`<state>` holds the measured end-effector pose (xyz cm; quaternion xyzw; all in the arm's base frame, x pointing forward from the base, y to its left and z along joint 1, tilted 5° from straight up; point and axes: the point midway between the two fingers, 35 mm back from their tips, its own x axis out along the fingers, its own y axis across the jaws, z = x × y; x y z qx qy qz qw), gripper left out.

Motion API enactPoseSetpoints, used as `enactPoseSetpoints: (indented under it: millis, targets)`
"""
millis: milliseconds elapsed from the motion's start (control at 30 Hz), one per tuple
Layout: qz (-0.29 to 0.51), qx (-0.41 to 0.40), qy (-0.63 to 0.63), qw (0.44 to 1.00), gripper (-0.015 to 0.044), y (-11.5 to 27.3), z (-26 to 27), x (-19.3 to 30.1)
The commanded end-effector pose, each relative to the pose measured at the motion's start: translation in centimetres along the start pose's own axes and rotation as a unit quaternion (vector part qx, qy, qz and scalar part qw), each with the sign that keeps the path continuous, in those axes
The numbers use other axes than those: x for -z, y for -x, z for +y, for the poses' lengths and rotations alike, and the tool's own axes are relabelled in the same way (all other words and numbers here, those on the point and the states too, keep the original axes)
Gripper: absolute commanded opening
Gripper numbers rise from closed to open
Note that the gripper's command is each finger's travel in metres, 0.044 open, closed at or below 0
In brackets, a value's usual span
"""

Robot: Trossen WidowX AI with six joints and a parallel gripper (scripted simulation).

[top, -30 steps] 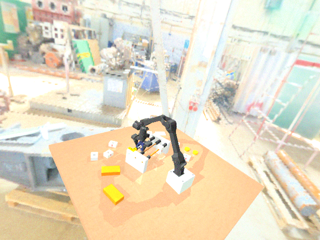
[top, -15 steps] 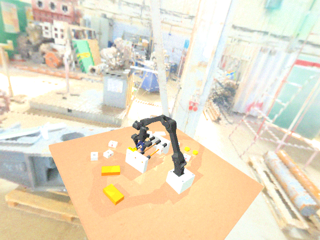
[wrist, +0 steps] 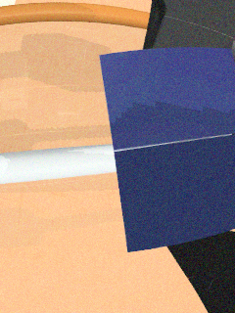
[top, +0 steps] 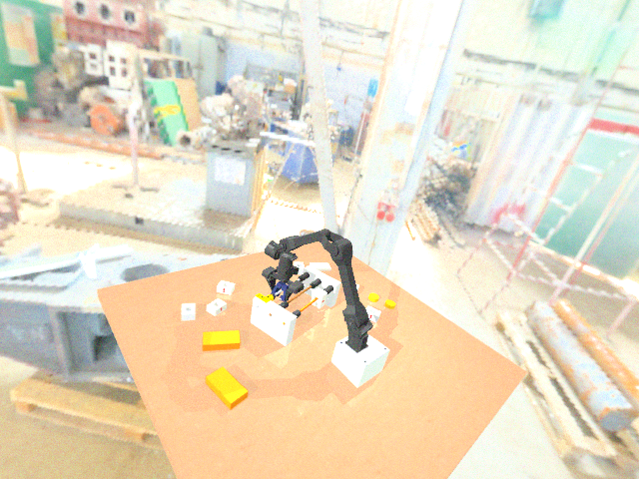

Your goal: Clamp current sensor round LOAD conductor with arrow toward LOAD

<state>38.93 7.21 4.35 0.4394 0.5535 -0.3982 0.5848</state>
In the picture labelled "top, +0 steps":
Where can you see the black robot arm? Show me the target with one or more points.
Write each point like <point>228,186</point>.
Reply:
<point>340,250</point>

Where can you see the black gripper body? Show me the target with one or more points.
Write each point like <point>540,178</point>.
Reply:
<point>283,275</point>

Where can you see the yellow rectangular block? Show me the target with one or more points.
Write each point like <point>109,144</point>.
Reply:
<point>221,340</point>
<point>226,387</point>

